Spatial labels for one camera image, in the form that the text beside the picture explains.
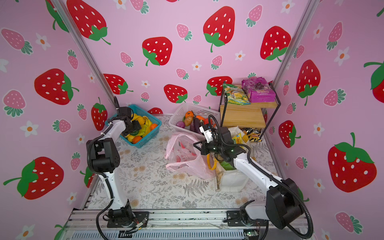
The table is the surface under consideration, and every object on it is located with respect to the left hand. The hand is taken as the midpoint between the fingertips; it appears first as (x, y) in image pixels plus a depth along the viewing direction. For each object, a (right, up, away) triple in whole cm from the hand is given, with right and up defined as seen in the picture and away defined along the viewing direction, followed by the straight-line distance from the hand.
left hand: (134, 127), depth 102 cm
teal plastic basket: (+12, -5, -3) cm, 14 cm away
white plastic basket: (+30, +10, +12) cm, 34 cm away
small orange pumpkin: (+37, +11, +13) cm, 41 cm away
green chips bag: (+57, -17, -39) cm, 71 cm away
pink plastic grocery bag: (+34, -17, -9) cm, 39 cm away
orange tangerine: (+3, -8, -3) cm, 9 cm away
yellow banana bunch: (+4, +4, +9) cm, 10 cm away
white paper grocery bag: (+62, -27, -28) cm, 73 cm away
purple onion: (+31, +3, +7) cm, 32 cm away
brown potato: (+37, +5, +8) cm, 38 cm away
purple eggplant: (+44, +3, +9) cm, 45 cm away
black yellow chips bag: (+81, -4, -4) cm, 81 cm away
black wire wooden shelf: (+85, +9, +4) cm, 86 cm away
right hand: (+42, -9, -24) cm, 49 cm away
